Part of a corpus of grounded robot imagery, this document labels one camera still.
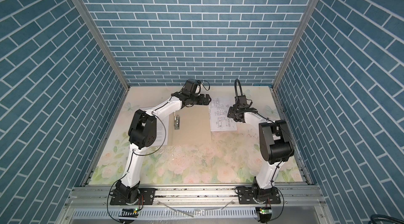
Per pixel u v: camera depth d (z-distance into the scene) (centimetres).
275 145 49
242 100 79
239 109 79
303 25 87
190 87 80
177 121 99
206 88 86
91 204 73
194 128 96
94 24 87
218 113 105
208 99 92
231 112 91
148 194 74
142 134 58
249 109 77
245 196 74
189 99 80
